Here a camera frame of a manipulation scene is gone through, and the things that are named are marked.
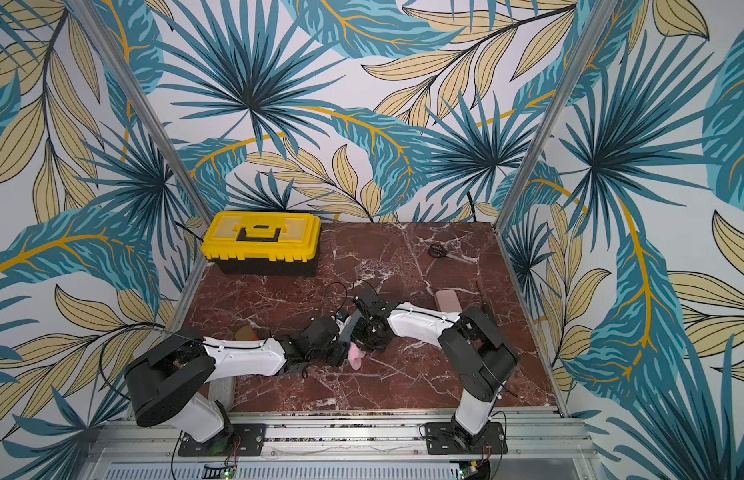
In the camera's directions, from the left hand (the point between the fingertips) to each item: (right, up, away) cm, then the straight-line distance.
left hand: (341, 346), depth 89 cm
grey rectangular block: (+4, +9, -6) cm, 11 cm away
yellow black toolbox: (-25, +31, +3) cm, 40 cm away
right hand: (+4, +1, -1) cm, 4 cm away
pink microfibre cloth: (+4, 0, -8) cm, 9 cm away
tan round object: (-28, +4, 0) cm, 29 cm away
